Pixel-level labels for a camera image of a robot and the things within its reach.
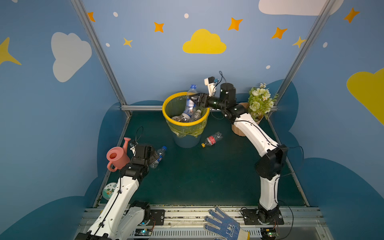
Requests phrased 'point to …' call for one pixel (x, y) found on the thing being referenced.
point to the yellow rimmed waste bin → (186, 119)
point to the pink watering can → (118, 157)
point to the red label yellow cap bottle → (211, 140)
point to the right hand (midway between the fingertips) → (195, 93)
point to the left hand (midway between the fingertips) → (150, 154)
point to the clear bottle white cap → (197, 116)
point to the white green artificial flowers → (260, 101)
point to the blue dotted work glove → (230, 230)
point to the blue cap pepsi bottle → (154, 164)
